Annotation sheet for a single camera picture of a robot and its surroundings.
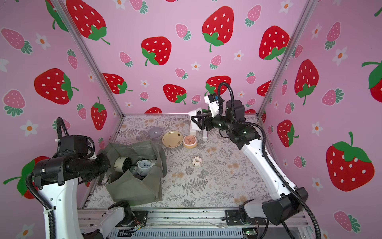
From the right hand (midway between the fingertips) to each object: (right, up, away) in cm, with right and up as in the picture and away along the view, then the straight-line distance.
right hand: (194, 117), depth 65 cm
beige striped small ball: (+1, -25, +27) cm, 38 cm away
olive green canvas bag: (-32, -32, +2) cm, 46 cm away
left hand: (-36, -20, -2) cm, 42 cm away
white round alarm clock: (-28, -26, +15) cm, 41 cm away
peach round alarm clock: (-4, -14, +36) cm, 39 cm away
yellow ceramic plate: (-16, -13, +41) cm, 46 cm away
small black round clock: (-37, -23, +11) cm, 45 cm away
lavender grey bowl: (-29, -9, +40) cm, 50 cm away
